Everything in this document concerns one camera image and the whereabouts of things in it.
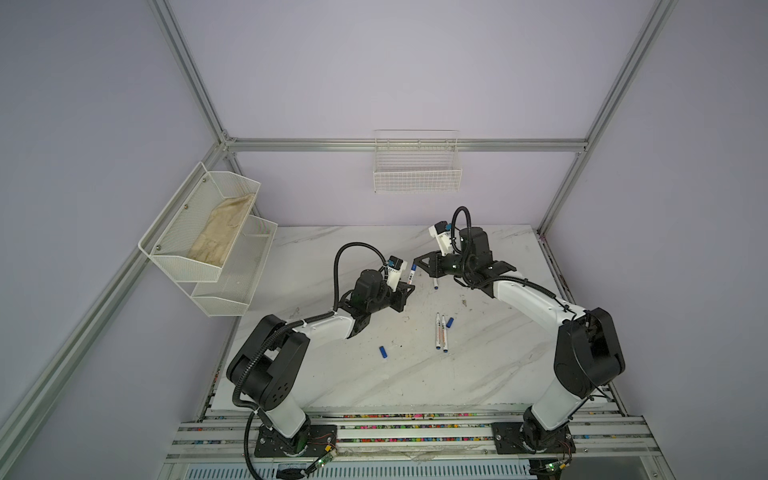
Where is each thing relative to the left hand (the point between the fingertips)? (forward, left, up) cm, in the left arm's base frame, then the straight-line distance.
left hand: (412, 285), depth 87 cm
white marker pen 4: (-9, -11, -14) cm, 20 cm away
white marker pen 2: (+9, -10, -14) cm, 19 cm away
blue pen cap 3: (-5, -13, -14) cm, 20 cm away
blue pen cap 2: (-15, +8, -14) cm, 22 cm away
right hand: (+3, 0, +7) cm, 8 cm away
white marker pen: (+1, 0, +3) cm, 4 cm away
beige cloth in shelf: (+8, +53, +15) cm, 56 cm away
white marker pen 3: (-11, -9, -13) cm, 19 cm away
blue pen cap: (+2, 0, +6) cm, 6 cm away
